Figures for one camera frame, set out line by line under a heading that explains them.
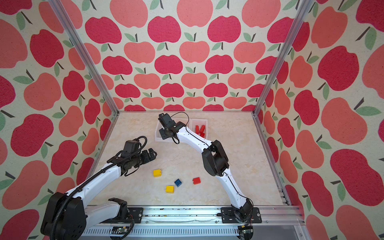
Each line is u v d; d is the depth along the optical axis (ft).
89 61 2.98
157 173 2.85
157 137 3.33
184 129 2.25
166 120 2.46
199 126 3.57
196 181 2.83
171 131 2.28
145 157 2.56
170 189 2.65
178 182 2.76
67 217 1.31
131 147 2.19
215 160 1.92
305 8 2.29
